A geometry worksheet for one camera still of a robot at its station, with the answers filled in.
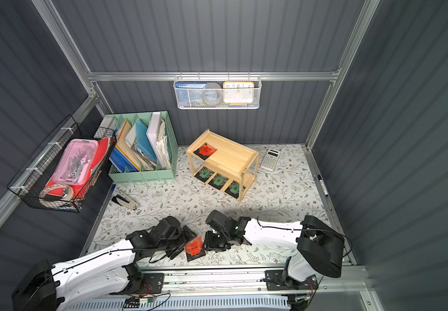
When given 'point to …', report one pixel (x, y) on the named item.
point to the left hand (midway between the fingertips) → (192, 241)
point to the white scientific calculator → (270, 159)
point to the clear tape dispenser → (56, 192)
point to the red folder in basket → (99, 154)
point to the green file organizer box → (145, 148)
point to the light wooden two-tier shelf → (224, 164)
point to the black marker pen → (322, 184)
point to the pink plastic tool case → (75, 164)
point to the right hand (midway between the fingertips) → (206, 246)
